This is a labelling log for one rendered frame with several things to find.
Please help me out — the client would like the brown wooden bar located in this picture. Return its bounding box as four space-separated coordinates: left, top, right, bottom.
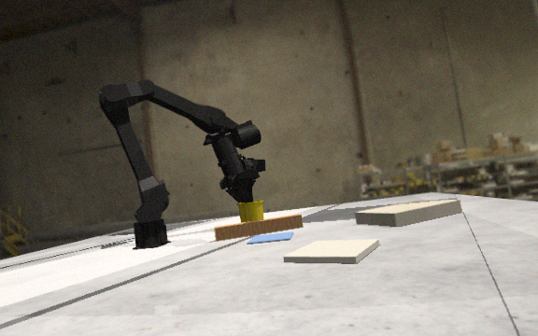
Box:
214 214 303 242

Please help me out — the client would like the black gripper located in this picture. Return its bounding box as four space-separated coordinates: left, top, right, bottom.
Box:
218 151 260 203

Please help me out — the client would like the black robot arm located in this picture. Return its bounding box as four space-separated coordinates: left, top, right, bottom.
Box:
99 79 262 250

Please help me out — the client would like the beige flat rectangular block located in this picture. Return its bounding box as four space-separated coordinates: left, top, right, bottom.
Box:
354 200 461 227

